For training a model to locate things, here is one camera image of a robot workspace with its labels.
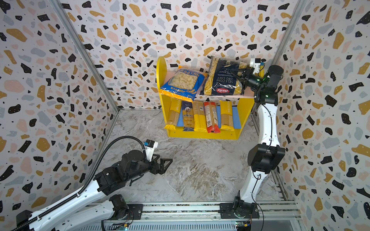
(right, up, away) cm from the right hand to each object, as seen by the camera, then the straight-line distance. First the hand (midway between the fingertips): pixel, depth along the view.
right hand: (228, 69), depth 65 cm
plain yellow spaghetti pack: (-12, -24, +27) cm, 38 cm away
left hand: (-29, -41, +4) cm, 50 cm away
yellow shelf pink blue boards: (+12, -17, +35) cm, 41 cm away
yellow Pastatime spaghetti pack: (-31, -14, +34) cm, 48 cm away
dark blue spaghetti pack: (-20, -20, +29) cm, 41 cm away
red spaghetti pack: (-4, -25, +24) cm, 35 cm away
